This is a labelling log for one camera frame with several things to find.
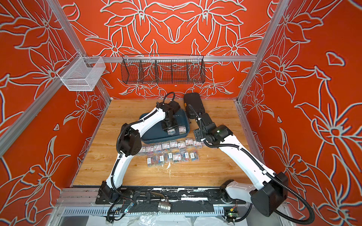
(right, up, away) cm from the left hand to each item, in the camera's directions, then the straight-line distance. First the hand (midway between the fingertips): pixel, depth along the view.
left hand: (175, 128), depth 94 cm
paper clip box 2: (+7, -17, -9) cm, 20 cm away
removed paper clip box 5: (+5, -11, -4) cm, 13 cm away
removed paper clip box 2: (-11, -13, -5) cm, 18 cm away
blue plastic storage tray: (-10, -3, -2) cm, 11 cm away
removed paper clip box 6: (+10, -9, -3) cm, 14 cm away
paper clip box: (+15, -11, -4) cm, 19 cm away
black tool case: (+16, +21, +22) cm, 34 cm away
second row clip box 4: (+13, -16, -9) cm, 22 cm away
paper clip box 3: (+5, -2, +4) cm, 7 cm away
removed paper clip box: (-16, -13, -6) cm, 22 cm away
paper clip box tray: (+2, -18, -9) cm, 20 cm away
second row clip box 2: (-8, -18, -10) cm, 22 cm away
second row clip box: (-14, -19, -10) cm, 26 cm away
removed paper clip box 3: (-6, -12, -4) cm, 14 cm away
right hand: (+16, +1, -16) cm, 23 cm away
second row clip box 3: (-3, -17, -9) cm, 19 cm away
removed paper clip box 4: (-1, -11, -4) cm, 12 cm away
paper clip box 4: (-2, -2, -3) cm, 5 cm away
